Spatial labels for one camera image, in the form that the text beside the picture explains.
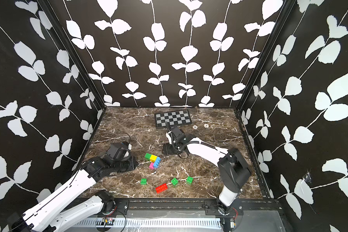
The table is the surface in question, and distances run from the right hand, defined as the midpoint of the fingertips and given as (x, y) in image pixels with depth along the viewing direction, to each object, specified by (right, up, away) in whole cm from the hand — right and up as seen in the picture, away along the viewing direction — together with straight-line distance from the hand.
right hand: (164, 150), depth 85 cm
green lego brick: (-11, -5, +5) cm, 13 cm away
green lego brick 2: (-11, -17, -3) cm, 21 cm away
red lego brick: (0, -20, -5) cm, 21 cm away
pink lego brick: (-8, -10, +1) cm, 12 cm away
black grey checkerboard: (+6, +19, +26) cm, 33 cm away
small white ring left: (+22, +13, +24) cm, 34 cm away
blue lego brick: (-5, -8, +3) cm, 10 cm away
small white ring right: (+31, +14, +25) cm, 42 cm away
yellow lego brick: (-8, -6, +5) cm, 11 cm away
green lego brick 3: (+7, -17, -5) cm, 19 cm away
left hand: (-12, -4, -9) cm, 16 cm away
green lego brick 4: (+15, -16, -5) cm, 23 cm away
